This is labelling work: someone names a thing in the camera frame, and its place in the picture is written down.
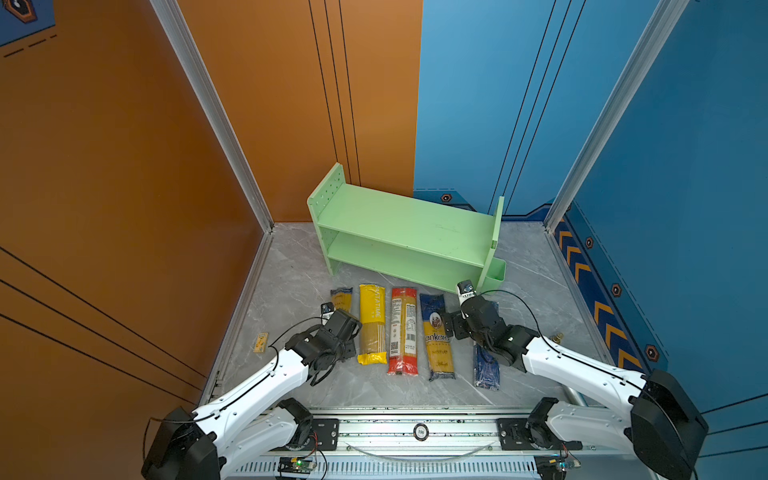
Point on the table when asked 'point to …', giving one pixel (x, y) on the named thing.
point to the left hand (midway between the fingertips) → (347, 340)
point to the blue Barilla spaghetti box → (487, 372)
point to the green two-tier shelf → (365, 227)
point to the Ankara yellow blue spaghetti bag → (439, 345)
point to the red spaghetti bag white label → (403, 351)
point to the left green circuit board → (296, 465)
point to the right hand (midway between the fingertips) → (454, 312)
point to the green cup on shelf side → (495, 276)
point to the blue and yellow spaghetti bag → (342, 298)
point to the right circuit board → (554, 466)
